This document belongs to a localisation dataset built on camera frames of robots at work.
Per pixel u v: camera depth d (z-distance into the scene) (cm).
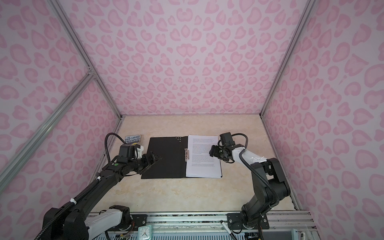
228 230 70
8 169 51
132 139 104
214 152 83
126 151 65
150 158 75
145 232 69
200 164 93
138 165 71
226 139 75
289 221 75
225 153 71
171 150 100
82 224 42
